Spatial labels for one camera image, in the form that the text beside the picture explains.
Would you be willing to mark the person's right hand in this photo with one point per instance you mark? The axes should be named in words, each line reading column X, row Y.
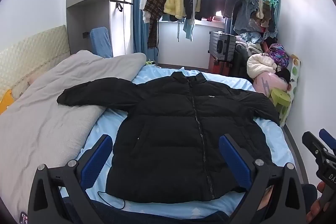
column 313, row 209

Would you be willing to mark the purple patterned garment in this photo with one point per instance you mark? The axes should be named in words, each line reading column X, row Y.
column 278, row 54

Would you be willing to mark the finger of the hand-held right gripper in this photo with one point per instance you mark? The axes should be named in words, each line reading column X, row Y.
column 328, row 138
column 312, row 146

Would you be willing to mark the black puffer jacket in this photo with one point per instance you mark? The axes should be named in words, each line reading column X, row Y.
column 162, row 134

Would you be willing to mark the grey duvet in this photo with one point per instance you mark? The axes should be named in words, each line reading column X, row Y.
column 39, row 121

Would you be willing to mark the yellow pillow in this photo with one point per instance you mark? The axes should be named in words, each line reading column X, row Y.
column 5, row 104

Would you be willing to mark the dotted printed mat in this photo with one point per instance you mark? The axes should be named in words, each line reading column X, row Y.
column 295, row 74

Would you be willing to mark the houndstooth scarf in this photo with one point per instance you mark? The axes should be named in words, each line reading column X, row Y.
column 152, row 35

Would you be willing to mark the light blue bed sheet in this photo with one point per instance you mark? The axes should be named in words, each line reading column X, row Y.
column 273, row 140

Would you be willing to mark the dark grey clothes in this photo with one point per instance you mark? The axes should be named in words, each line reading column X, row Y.
column 240, row 61

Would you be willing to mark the pile of mixed clothes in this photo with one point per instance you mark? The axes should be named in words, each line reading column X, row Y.
column 257, row 22

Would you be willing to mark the grey suitcase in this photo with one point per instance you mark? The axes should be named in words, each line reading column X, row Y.
column 223, row 45

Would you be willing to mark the green plastic stool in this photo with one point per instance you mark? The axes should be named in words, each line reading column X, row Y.
column 281, row 98

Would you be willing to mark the person's dark blue pants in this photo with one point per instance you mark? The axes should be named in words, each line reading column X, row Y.
column 157, row 217

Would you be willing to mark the cream puffer jacket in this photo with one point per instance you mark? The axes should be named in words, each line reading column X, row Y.
column 261, row 65

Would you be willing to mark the red suitcase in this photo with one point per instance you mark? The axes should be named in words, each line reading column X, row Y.
column 219, row 65

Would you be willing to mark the beige quilted headboard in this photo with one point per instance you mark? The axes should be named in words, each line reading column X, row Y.
column 31, row 50

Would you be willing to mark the light blue garment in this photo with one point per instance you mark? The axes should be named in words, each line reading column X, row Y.
column 188, row 29

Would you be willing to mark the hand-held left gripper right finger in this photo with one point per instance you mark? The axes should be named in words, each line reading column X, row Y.
column 236, row 163

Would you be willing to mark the blue chair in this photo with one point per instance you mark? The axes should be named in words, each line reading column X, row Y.
column 101, row 41

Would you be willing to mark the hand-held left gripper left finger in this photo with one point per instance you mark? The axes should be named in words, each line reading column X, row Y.
column 97, row 161

